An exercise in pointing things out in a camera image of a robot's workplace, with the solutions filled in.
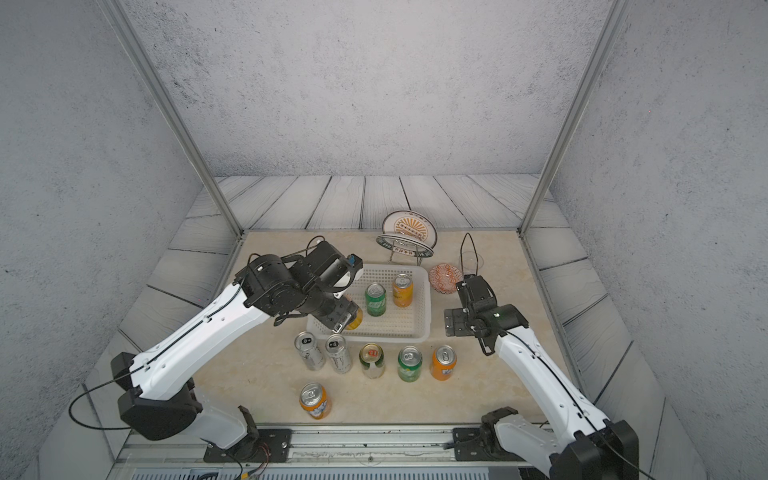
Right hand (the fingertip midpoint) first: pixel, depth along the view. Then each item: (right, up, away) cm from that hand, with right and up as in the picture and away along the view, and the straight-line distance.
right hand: (471, 318), depth 80 cm
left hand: (-30, +4, -13) cm, 33 cm away
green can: (-26, +4, +9) cm, 27 cm away
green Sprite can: (-17, -11, -3) cm, 20 cm away
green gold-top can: (-26, -10, -3) cm, 28 cm away
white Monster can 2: (-42, -7, -3) cm, 43 cm away
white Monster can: (-35, -6, -4) cm, 36 cm away
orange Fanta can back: (-39, -17, -9) cm, 44 cm away
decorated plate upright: (-15, +27, +22) cm, 37 cm away
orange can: (-18, +6, +11) cm, 22 cm away
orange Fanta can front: (-8, -11, -3) cm, 14 cm away
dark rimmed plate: (-17, +20, +11) cm, 28 cm away
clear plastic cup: (+7, +14, +27) cm, 31 cm away
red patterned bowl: (-3, +9, +24) cm, 26 cm away
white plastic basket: (-19, -5, +14) cm, 24 cm away
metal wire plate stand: (-8, +21, +22) cm, 32 cm away
